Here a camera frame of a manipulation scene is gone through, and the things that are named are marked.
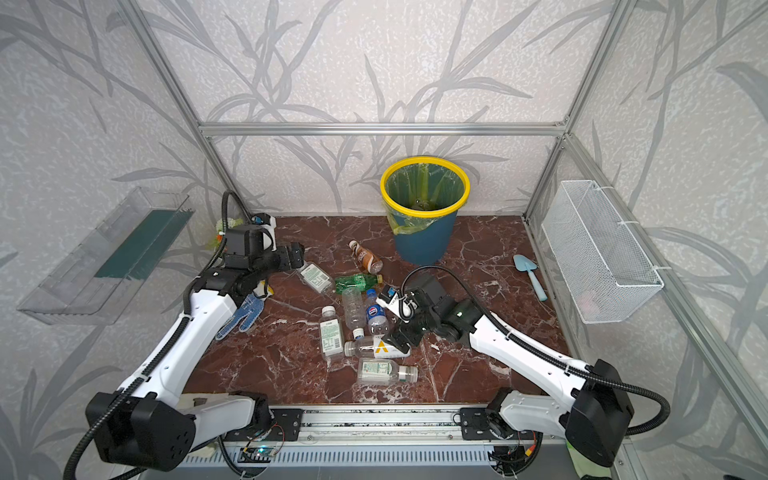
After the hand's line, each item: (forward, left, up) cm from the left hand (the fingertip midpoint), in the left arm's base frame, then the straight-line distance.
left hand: (291, 239), depth 80 cm
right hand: (-17, -28, -10) cm, 34 cm away
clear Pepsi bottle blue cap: (-12, -22, -21) cm, 33 cm away
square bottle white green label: (-18, -9, -22) cm, 30 cm away
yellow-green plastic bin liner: (+30, -36, -7) cm, 47 cm away
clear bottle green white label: (-29, -26, -19) cm, 43 cm away
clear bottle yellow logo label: (-22, -22, -19) cm, 37 cm away
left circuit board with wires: (-44, +4, -25) cm, 51 cm away
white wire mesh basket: (-16, -73, +10) cm, 75 cm away
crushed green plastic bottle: (-1, -17, -21) cm, 28 cm away
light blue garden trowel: (+9, -73, -24) cm, 77 cm away
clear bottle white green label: (+2, -1, -23) cm, 23 cm away
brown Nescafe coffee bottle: (+8, -17, -21) cm, 28 cm away
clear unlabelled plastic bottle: (-11, -16, -21) cm, 28 cm away
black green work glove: (-48, -73, -23) cm, 91 cm away
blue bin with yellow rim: (+19, -40, -26) cm, 51 cm away
